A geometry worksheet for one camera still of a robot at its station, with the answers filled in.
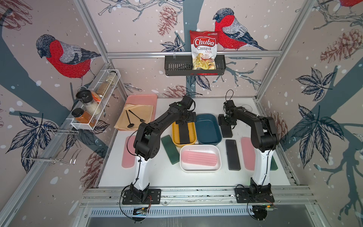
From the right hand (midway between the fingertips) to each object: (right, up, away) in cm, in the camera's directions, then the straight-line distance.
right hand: (223, 121), depth 105 cm
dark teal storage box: (-12, -5, -6) cm, 15 cm away
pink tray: (-67, +18, +17) cm, 72 cm away
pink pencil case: (-20, -21, -19) cm, 35 cm away
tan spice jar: (-76, +22, -27) cm, 83 cm away
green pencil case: (-38, -16, -17) cm, 45 cm away
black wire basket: (-28, +44, +1) cm, 52 cm away
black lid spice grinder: (-76, +11, -37) cm, 85 cm away
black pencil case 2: (+1, -22, -19) cm, 29 cm away
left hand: (-25, +4, -11) cm, 27 cm away
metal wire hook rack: (-81, -5, -49) cm, 95 cm away
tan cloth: (-63, +8, +7) cm, 64 cm away
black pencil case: (-30, -7, -9) cm, 32 cm away
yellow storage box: (-36, -8, -7) cm, 37 cm away
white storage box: (-27, -25, -23) cm, 43 cm away
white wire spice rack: (-73, +14, -32) cm, 81 cm away
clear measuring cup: (+19, +11, +2) cm, 22 cm away
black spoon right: (-64, +1, +2) cm, 64 cm away
